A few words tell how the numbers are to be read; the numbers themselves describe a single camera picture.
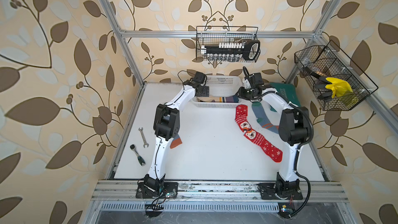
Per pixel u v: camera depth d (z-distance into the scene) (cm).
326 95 65
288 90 111
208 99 103
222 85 116
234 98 105
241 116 99
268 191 73
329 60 79
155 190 65
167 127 60
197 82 79
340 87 68
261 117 101
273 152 87
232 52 85
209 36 91
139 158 84
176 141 93
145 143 89
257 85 78
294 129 55
